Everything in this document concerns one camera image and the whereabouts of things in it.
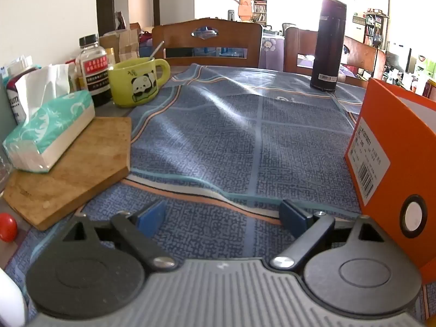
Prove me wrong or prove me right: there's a purple floral cloth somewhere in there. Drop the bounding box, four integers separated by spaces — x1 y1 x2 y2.
261 36 285 72

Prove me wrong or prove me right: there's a dark thermos bottle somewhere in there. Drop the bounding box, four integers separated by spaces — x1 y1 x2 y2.
309 0 347 92

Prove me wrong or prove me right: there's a dark bottle white label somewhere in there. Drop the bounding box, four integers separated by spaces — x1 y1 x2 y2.
6 67 41 125

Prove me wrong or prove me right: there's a standing air conditioner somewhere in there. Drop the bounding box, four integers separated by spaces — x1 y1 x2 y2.
352 14 367 43

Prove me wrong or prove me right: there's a brown paper bag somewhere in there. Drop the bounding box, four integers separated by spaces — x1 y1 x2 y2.
99 29 140 63

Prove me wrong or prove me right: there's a green panda mug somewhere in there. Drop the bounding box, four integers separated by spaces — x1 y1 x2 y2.
108 58 171 109

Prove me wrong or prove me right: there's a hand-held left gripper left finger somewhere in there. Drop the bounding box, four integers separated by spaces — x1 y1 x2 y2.
63 199 178 273

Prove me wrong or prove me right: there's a black television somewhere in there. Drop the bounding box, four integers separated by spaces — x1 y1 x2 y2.
386 43 413 74

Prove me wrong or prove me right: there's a glass bottle black cap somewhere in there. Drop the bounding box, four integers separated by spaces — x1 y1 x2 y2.
75 34 113 108

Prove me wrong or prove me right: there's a red tomato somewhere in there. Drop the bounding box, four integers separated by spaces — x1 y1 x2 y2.
0 213 17 242

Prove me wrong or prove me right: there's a wooden cutting board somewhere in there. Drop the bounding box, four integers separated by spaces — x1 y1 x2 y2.
3 116 133 231

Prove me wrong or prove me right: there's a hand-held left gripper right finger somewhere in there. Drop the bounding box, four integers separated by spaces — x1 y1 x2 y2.
269 199 385 270

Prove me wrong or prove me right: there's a blue patterned tablecloth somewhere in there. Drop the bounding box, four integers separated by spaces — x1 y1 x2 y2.
3 64 436 321

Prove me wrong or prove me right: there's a white rounded object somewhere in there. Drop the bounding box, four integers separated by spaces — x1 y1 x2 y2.
0 267 27 327

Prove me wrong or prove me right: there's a green tissue pack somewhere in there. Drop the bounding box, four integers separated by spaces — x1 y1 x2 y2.
3 63 96 174

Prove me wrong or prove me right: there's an orange cardboard box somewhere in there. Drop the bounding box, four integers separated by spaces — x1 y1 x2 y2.
345 78 436 285

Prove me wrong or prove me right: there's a bookshelf with books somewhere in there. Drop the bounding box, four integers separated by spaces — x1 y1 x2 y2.
364 10 389 47

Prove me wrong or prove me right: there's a wooden chair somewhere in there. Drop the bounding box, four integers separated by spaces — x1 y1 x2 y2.
284 27 387 89
152 18 264 69

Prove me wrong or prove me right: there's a metal spoon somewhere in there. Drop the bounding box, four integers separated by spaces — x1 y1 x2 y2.
149 41 165 59

